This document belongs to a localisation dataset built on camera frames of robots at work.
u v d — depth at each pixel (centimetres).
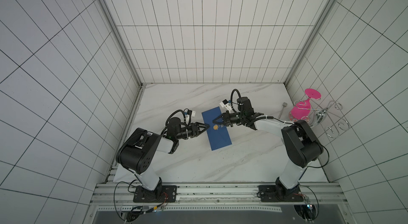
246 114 74
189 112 83
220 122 81
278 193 67
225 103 84
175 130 74
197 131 78
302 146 48
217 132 81
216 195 74
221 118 81
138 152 47
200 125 80
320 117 68
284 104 106
